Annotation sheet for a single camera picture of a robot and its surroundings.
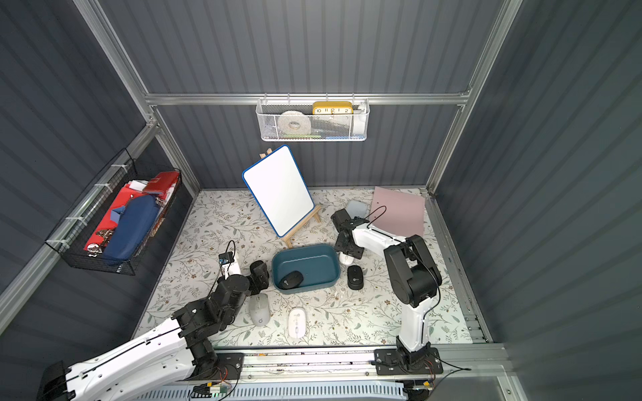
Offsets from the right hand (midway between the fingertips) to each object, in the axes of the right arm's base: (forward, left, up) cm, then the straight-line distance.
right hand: (351, 247), depth 97 cm
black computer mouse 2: (-13, -1, 0) cm, 13 cm away
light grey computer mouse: (-24, +32, 0) cm, 40 cm away
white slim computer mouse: (-28, +19, 0) cm, 34 cm away
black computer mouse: (-13, +22, -2) cm, 26 cm away
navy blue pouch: (-8, +64, +29) cm, 71 cm away
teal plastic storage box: (-8, +18, -3) cm, 20 cm away
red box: (+5, +62, +29) cm, 69 cm away
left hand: (-16, +32, +13) cm, 38 cm away
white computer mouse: (-6, +3, +1) cm, 6 cm away
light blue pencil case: (+21, -3, -1) cm, 21 cm away
